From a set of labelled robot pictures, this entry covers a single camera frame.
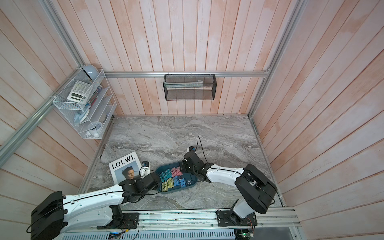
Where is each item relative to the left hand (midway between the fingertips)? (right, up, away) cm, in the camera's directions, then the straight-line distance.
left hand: (153, 179), depth 84 cm
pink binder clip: (+14, +3, +4) cm, 15 cm away
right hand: (+15, +8, +4) cm, 18 cm away
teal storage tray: (+22, +2, -5) cm, 22 cm away
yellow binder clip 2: (+7, -3, -2) cm, 8 cm away
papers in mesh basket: (+13, +56, +5) cm, 58 cm away
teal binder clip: (+9, +3, +2) cm, 9 cm away
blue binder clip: (+17, -2, 0) cm, 17 cm away
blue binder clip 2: (+14, 0, 0) cm, 14 cm away
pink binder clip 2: (+12, +3, +4) cm, 13 cm away
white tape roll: (-38, +29, +6) cm, 48 cm away
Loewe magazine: (-17, +6, +4) cm, 18 cm away
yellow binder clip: (+10, -1, -1) cm, 10 cm away
